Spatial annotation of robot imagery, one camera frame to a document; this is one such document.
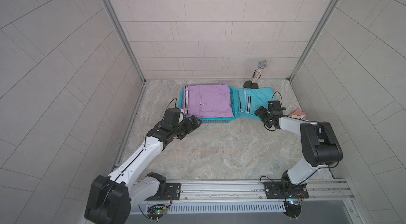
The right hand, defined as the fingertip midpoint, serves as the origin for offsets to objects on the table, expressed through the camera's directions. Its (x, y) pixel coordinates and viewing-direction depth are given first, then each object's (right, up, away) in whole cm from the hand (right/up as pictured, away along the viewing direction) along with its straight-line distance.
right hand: (258, 112), depth 98 cm
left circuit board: (-53, -38, -33) cm, 73 cm away
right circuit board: (+6, -38, -30) cm, 49 cm away
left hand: (-36, -4, -18) cm, 40 cm away
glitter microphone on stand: (-1, +19, +8) cm, 20 cm away
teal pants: (-4, +8, +4) cm, 10 cm away
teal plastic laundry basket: (-28, -3, -10) cm, 30 cm away
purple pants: (-31, +7, -5) cm, 32 cm away
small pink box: (+25, 0, -2) cm, 25 cm away
